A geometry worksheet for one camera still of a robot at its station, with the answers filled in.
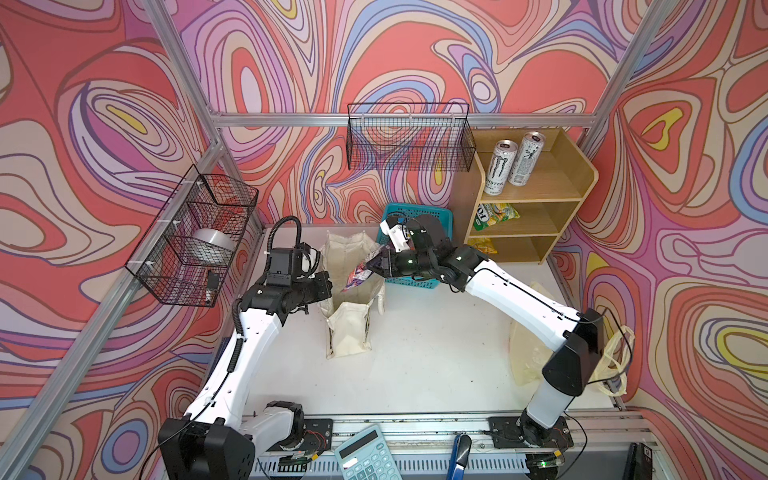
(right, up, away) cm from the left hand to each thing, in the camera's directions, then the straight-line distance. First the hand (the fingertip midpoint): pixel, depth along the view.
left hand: (334, 281), depth 78 cm
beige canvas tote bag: (+4, -8, -3) cm, 10 cm away
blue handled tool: (+31, -37, -10) cm, 49 cm away
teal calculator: (+9, -40, -9) cm, 42 cm away
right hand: (+10, +3, -4) cm, 11 cm away
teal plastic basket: (+23, -2, +21) cm, 31 cm away
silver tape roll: (-28, +9, -8) cm, 31 cm away
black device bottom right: (+72, -41, -10) cm, 84 cm away
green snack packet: (+48, +20, +18) cm, 55 cm away
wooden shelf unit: (+57, +29, +9) cm, 64 cm away
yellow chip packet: (+50, +11, +30) cm, 59 cm away
